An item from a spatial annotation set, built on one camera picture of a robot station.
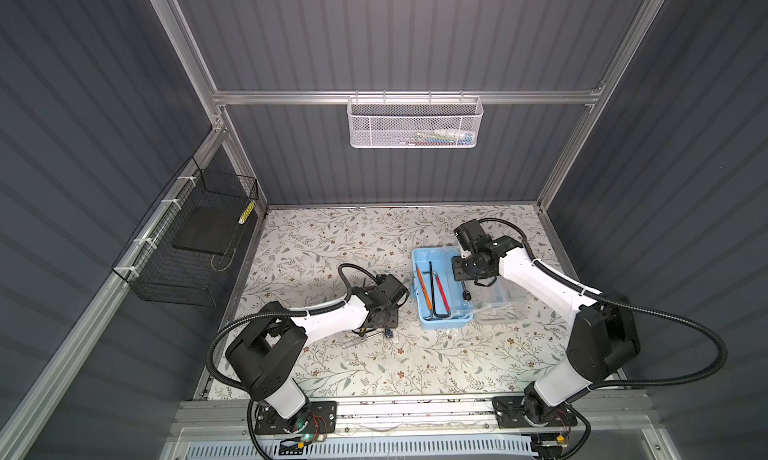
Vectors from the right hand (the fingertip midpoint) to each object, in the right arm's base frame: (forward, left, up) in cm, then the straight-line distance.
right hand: (464, 271), depth 88 cm
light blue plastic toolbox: (-4, +6, -11) cm, 13 cm away
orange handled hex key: (0, +11, -11) cm, 15 cm away
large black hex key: (-4, +9, -10) cm, 14 cm away
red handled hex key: (-1, +6, -10) cm, 12 cm away
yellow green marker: (+9, +61, +18) cm, 65 cm away
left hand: (-11, +22, -9) cm, 26 cm away
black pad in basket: (+2, +68, +19) cm, 71 cm away
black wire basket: (-5, +72, +19) cm, 75 cm away
